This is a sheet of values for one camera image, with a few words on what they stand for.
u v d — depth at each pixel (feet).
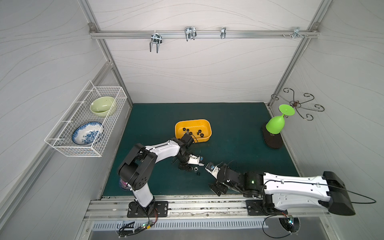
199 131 3.42
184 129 3.43
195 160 2.56
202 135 3.33
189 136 2.52
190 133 3.36
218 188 2.11
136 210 2.35
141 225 2.25
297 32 2.51
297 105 2.57
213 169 2.09
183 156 2.46
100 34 2.60
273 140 3.27
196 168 2.83
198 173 2.81
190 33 2.46
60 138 1.85
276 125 2.62
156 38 2.57
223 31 2.38
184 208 2.46
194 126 3.51
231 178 1.79
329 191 1.39
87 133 2.09
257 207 2.42
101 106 2.35
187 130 3.43
